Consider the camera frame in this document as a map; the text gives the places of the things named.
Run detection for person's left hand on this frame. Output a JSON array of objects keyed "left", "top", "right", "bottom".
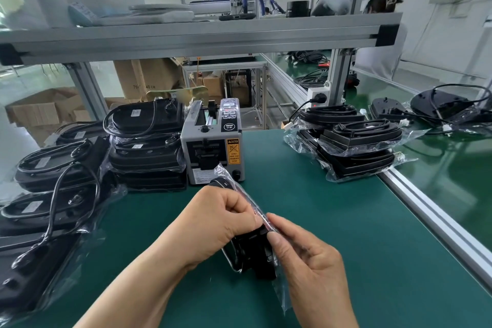
[{"left": 157, "top": 184, "right": 264, "bottom": 273}]

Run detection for person's right hand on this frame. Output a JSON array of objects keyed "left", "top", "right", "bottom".
[{"left": 265, "top": 212, "right": 360, "bottom": 328}]

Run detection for group of bagged black lamps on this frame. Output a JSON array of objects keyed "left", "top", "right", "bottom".
[{"left": 284, "top": 103, "right": 420, "bottom": 183}]

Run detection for unbagged black lamps with cables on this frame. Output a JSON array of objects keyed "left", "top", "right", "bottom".
[{"left": 369, "top": 84, "right": 492, "bottom": 136}]

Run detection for grey tape dispenser machine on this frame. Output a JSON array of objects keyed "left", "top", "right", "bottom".
[{"left": 180, "top": 98, "right": 244, "bottom": 185}]

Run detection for white power socket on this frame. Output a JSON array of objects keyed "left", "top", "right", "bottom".
[{"left": 307, "top": 92, "right": 330, "bottom": 107}]

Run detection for grey metal shelf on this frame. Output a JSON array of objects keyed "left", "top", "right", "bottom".
[{"left": 0, "top": 14, "right": 402, "bottom": 66}]

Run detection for white flat scale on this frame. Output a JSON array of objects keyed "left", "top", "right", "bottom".
[{"left": 98, "top": 3, "right": 195, "bottom": 25}]

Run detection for black cup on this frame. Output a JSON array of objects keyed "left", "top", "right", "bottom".
[{"left": 286, "top": 1, "right": 310, "bottom": 17}]

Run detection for white handset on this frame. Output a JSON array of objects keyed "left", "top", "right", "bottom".
[{"left": 68, "top": 3, "right": 101, "bottom": 27}]

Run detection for grey barcode scanner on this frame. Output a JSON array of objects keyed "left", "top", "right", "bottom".
[{"left": 311, "top": 0, "right": 351, "bottom": 17}]

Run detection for aluminium table edge rail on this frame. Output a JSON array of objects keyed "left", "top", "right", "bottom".
[{"left": 380, "top": 169, "right": 492, "bottom": 290}]

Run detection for bundle of black cables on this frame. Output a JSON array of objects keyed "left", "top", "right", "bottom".
[{"left": 296, "top": 70, "right": 330, "bottom": 87}]

